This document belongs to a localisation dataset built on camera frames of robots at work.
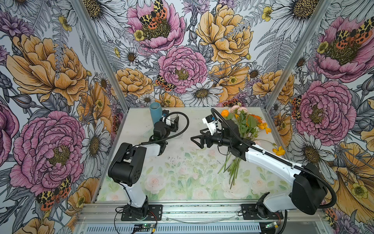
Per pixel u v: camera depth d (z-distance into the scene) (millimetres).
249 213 741
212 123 678
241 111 1096
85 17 746
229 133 527
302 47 857
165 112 794
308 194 413
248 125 1018
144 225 710
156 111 923
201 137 665
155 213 736
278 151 960
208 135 675
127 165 490
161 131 727
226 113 1154
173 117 897
